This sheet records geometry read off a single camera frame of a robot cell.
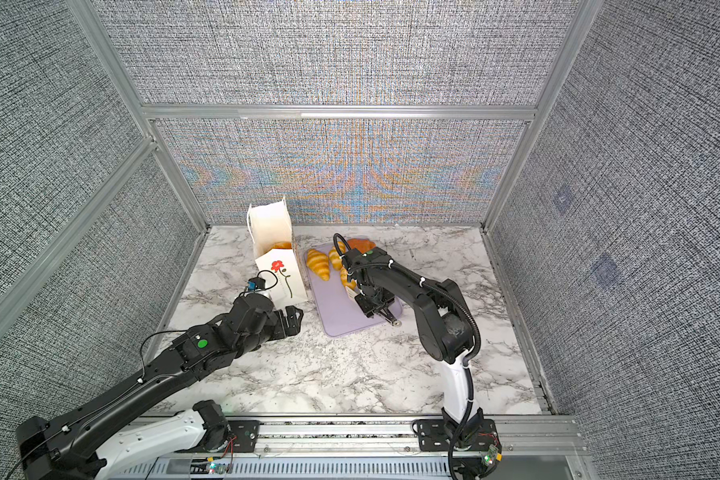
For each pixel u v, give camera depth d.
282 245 1.02
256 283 0.66
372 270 0.65
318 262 1.03
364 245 1.07
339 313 0.98
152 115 0.89
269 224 0.90
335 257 1.06
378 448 0.73
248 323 0.53
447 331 0.52
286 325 0.66
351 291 0.94
